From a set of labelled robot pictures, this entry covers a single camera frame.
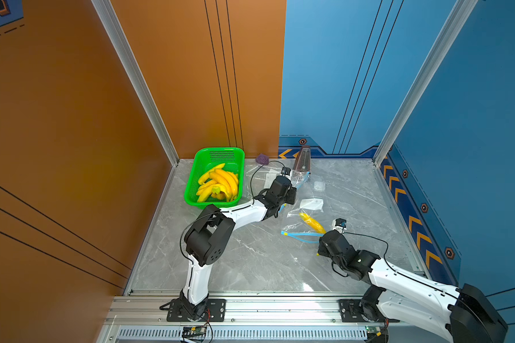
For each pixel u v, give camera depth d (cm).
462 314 40
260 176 111
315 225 86
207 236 53
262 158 116
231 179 100
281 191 74
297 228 83
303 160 102
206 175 108
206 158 114
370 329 72
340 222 75
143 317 113
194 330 71
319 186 109
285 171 82
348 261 62
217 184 97
